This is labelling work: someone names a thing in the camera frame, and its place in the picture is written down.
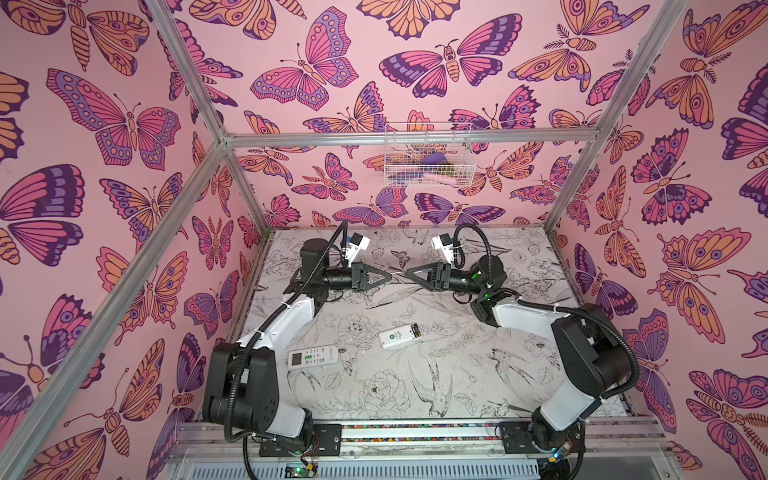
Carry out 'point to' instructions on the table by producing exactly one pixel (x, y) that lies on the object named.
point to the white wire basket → (429, 165)
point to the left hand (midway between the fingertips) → (391, 279)
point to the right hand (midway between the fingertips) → (409, 275)
